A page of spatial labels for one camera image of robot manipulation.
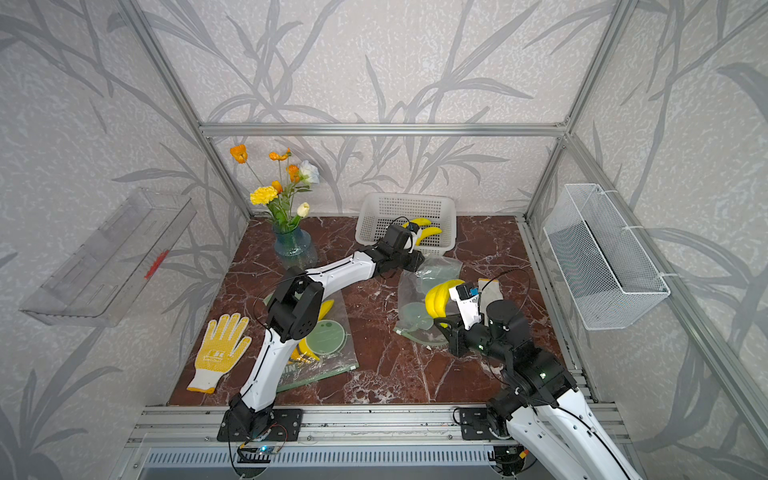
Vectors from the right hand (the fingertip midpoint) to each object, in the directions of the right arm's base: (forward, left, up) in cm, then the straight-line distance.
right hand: (436, 318), depth 69 cm
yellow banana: (+2, 0, +4) cm, 5 cm away
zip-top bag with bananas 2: (0, +30, -21) cm, 37 cm away
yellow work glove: (+2, +61, -21) cm, 65 cm away
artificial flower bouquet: (+37, +45, +6) cm, 58 cm away
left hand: (+29, +2, -14) cm, 32 cm away
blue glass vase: (+30, +43, -10) cm, 53 cm away
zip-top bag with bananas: (+18, +5, -17) cm, 26 cm away
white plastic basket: (+53, +19, -17) cm, 59 cm away
